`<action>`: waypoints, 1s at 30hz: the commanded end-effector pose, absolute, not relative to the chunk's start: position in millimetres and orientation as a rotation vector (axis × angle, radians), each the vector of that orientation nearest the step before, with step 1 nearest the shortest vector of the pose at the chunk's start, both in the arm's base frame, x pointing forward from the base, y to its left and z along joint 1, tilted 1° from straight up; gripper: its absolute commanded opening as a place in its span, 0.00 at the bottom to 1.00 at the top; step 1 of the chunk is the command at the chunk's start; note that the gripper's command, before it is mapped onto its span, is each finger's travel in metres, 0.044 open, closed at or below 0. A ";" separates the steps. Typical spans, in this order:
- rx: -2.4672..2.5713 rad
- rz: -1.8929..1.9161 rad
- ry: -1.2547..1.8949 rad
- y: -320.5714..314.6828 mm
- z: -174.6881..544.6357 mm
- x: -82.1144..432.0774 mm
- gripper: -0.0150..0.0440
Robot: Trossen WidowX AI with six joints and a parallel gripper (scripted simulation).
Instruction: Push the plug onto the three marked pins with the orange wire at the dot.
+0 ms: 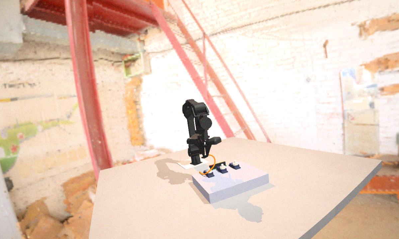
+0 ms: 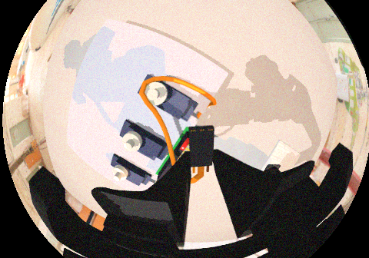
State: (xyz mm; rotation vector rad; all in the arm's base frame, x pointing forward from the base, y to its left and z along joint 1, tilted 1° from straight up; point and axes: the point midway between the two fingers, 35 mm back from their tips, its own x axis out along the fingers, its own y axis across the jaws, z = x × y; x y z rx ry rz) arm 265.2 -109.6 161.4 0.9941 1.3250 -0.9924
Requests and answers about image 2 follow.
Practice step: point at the black pin header strip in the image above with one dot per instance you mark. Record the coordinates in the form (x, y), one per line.
(180, 146)

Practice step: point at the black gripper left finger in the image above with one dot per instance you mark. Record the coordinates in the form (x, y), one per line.
(165, 202)

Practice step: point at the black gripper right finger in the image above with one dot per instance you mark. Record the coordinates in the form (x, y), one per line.
(249, 192)

